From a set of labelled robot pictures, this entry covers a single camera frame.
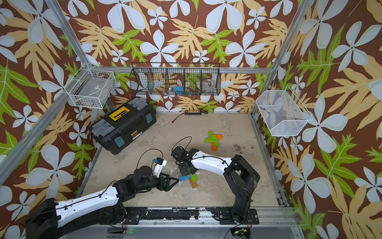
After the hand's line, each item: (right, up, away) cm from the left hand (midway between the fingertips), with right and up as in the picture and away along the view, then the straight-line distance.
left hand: (175, 177), depth 76 cm
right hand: (+5, 0, +11) cm, 13 cm away
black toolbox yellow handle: (-34, +28, +15) cm, 47 cm away
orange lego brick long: (+24, +12, +22) cm, 35 cm away
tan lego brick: (+10, -7, +8) cm, 14 cm away
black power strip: (+7, +39, +43) cm, 58 cm away
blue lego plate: (+5, -3, +10) cm, 11 cm away
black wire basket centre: (-2, +58, +21) cm, 62 cm away
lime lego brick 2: (+23, +17, +25) cm, 38 cm away
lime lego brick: (+23, +20, +25) cm, 40 cm away
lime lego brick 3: (+10, -3, +10) cm, 14 cm away
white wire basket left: (-51, +49, +10) cm, 72 cm away
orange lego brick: (+29, +20, +28) cm, 45 cm away
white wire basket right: (+61, +34, +7) cm, 70 cm away
